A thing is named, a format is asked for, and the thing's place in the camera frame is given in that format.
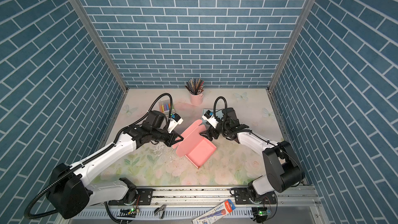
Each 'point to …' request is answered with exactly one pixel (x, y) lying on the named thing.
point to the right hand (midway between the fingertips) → (204, 125)
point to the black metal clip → (161, 210)
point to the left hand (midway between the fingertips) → (182, 139)
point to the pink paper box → (195, 146)
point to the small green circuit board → (127, 212)
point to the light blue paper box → (219, 114)
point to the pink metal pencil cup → (196, 99)
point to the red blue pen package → (216, 213)
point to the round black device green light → (260, 213)
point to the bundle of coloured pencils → (195, 86)
